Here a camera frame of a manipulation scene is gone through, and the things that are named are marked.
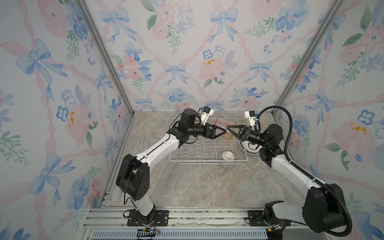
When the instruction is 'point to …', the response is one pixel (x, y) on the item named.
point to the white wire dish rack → (227, 146)
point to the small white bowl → (228, 155)
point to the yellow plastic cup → (227, 137)
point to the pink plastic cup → (223, 123)
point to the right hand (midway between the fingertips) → (227, 128)
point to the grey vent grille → (183, 234)
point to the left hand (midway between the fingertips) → (221, 129)
